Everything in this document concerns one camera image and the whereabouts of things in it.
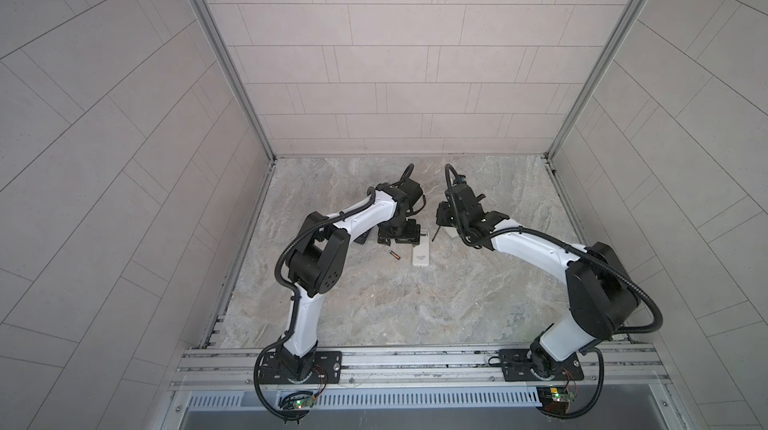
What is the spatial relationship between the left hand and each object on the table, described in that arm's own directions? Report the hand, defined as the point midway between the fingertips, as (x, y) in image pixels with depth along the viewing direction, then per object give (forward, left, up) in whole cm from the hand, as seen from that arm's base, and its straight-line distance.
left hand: (414, 240), depth 90 cm
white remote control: (-3, -2, -1) cm, 4 cm away
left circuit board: (-40, +28, 0) cm, 48 cm away
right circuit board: (-39, -31, -3) cm, 50 cm away
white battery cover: (-9, -8, +21) cm, 24 cm away
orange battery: (-3, +6, -4) cm, 8 cm away
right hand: (+7, -7, +6) cm, 12 cm away
